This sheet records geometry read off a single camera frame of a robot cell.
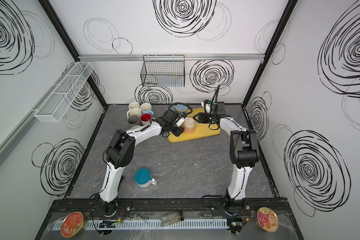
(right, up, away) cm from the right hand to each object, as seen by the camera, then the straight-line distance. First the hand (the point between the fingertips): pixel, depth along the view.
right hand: (195, 116), depth 96 cm
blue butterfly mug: (-9, +6, +8) cm, 14 cm away
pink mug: (-43, +4, +10) cm, 44 cm away
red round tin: (-58, -49, -30) cm, 81 cm away
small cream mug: (-34, -1, +7) cm, 35 cm away
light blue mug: (-31, +4, +9) cm, 33 cm away
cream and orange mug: (-4, -6, 0) cm, 7 cm away
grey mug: (-41, -3, +3) cm, 41 cm away
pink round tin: (+31, -47, -28) cm, 63 cm away
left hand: (-8, -7, +2) cm, 11 cm away
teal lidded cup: (-29, -32, -20) cm, 47 cm away
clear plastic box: (-13, -47, -28) cm, 56 cm away
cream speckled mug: (-39, -7, 0) cm, 40 cm away
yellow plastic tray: (+3, -8, -10) cm, 13 cm away
